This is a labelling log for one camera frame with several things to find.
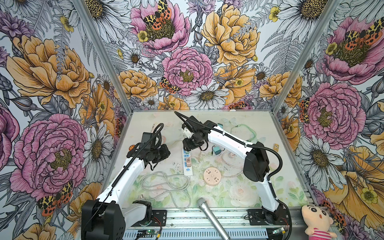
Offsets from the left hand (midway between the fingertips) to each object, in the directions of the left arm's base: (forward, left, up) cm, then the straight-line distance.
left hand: (169, 157), depth 83 cm
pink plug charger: (-1, -10, -4) cm, 11 cm away
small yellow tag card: (+12, -67, -10) cm, 69 cm away
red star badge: (-6, +12, +20) cm, 25 cm away
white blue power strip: (-4, -10, -9) cm, 14 cm away
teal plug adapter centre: (+9, -28, -9) cm, 31 cm away
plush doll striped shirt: (-30, -68, -4) cm, 75 cm away
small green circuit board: (-32, +7, -11) cm, 35 cm away
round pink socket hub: (-7, -24, -9) cm, 26 cm away
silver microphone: (-22, -17, -7) cm, 29 cm away
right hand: (+4, -11, 0) cm, 12 cm away
